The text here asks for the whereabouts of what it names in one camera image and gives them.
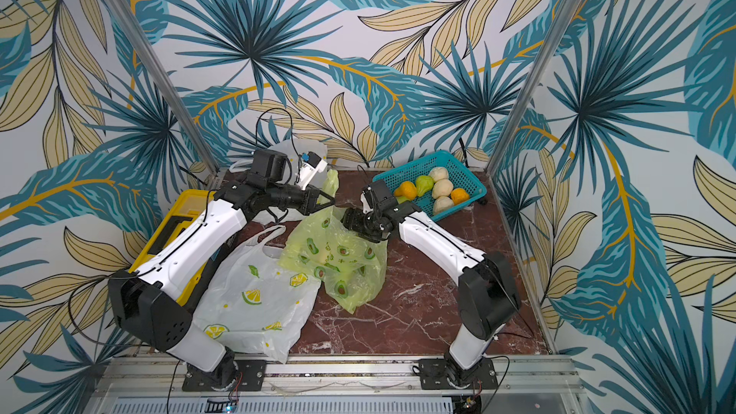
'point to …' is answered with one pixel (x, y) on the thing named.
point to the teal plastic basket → (459, 175)
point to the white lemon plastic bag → (255, 305)
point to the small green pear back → (424, 184)
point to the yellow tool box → (188, 208)
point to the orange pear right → (459, 195)
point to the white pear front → (442, 203)
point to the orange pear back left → (406, 189)
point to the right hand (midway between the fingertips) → (347, 227)
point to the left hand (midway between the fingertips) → (332, 205)
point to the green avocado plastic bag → (351, 265)
